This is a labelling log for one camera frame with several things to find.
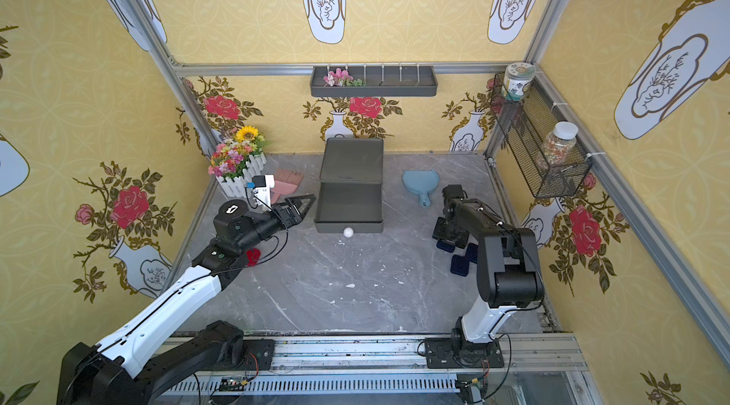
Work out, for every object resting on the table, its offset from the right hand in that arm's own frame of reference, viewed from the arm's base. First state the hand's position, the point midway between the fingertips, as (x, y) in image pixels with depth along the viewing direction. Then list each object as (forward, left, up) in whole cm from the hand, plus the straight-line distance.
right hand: (451, 237), depth 95 cm
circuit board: (-43, +60, -3) cm, 74 cm away
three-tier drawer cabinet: (+12, +33, +20) cm, 41 cm away
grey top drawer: (+2, +33, +13) cm, 36 cm away
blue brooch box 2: (-9, -2, -1) cm, 10 cm away
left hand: (-4, +45, +25) cm, 52 cm away
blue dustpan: (+23, +8, 0) cm, 25 cm away
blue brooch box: (-5, +4, +3) cm, 7 cm away
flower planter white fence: (+18, +74, +16) cm, 78 cm away
